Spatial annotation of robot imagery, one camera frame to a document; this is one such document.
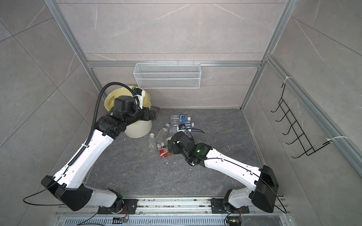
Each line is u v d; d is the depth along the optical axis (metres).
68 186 0.38
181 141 0.53
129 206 0.73
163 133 1.01
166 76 1.00
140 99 0.60
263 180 0.40
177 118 1.07
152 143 0.95
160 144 0.94
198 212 0.73
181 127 0.66
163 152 0.88
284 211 0.38
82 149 0.42
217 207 0.73
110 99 0.88
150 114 0.62
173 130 1.01
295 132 0.66
